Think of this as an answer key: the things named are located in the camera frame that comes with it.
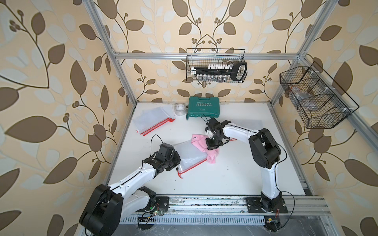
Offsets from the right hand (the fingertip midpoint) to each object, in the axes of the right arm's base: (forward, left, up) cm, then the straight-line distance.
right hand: (209, 148), depth 95 cm
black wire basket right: (+6, -55, +34) cm, 65 cm away
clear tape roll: (+34, +20, +2) cm, 40 cm away
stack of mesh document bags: (+24, +44, +2) cm, 50 cm away
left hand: (-8, +19, +6) cm, 21 cm away
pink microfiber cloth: (+5, +6, +2) cm, 8 cm away
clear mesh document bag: (-6, +12, +1) cm, 14 cm away
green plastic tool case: (+33, +2, +5) cm, 33 cm away
